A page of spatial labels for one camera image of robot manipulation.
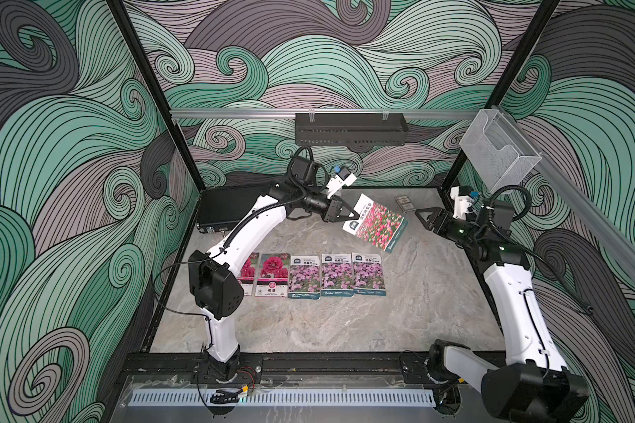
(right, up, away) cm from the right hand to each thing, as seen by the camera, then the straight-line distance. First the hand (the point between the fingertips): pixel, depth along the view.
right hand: (419, 214), depth 74 cm
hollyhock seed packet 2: (-45, -22, +19) cm, 53 cm away
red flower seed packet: (-13, -3, -3) cm, 14 cm away
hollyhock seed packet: (-54, -22, +19) cm, 61 cm away
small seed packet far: (+10, +4, +40) cm, 41 cm away
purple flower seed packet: (-11, -23, +18) cm, 31 cm away
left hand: (-19, +1, -5) cm, 20 cm away
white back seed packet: (-34, -23, +18) cm, 45 cm away
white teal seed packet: (-22, -22, +18) cm, 36 cm away
